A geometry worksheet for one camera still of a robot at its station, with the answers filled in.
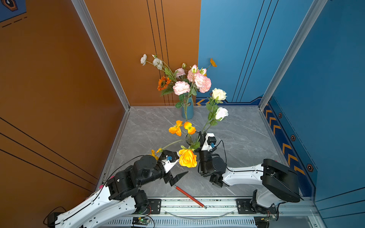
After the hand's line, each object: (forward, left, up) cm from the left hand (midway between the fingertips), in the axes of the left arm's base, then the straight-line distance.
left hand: (182, 161), depth 64 cm
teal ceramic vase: (+50, -2, -22) cm, 55 cm away
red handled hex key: (-10, -4, -24) cm, 27 cm away
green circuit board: (-20, +21, -27) cm, 39 cm away
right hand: (+15, -9, +1) cm, 17 cm away
